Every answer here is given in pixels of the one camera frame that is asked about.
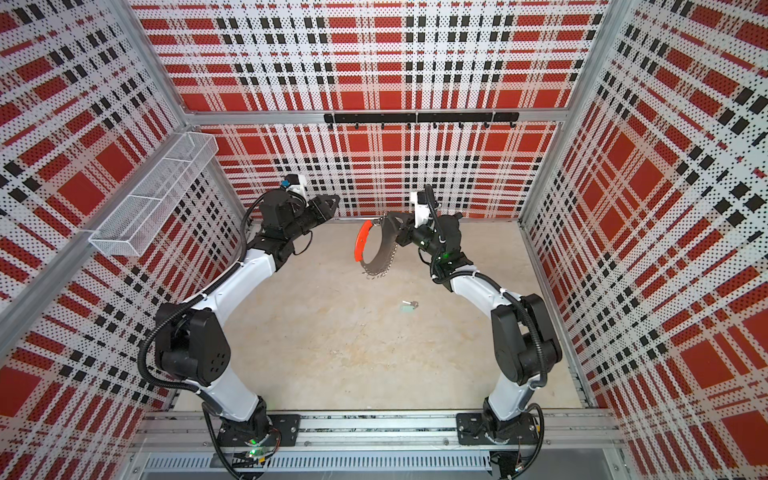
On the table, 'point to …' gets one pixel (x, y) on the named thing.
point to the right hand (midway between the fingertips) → (387, 216)
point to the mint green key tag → (407, 308)
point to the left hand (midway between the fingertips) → (342, 205)
